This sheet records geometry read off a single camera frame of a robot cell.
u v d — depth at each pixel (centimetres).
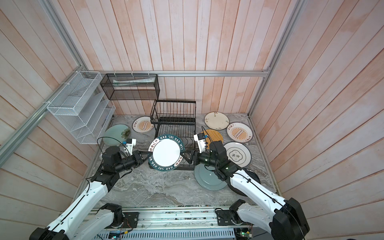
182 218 76
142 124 114
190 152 65
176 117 114
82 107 73
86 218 47
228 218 73
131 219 73
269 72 93
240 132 110
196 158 65
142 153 73
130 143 72
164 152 77
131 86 104
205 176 86
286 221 39
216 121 116
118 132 107
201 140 67
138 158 67
